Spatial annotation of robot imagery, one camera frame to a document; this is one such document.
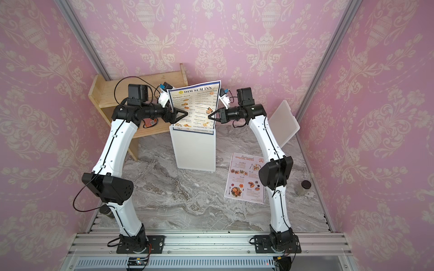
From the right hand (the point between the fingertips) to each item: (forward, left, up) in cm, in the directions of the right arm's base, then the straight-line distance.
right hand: (211, 117), depth 79 cm
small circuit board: (-51, +34, -34) cm, 70 cm away
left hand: (+1, +13, +5) cm, 14 cm away
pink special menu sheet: (-17, -16, -34) cm, 41 cm away
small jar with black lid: (-27, -43, -25) cm, 56 cm away
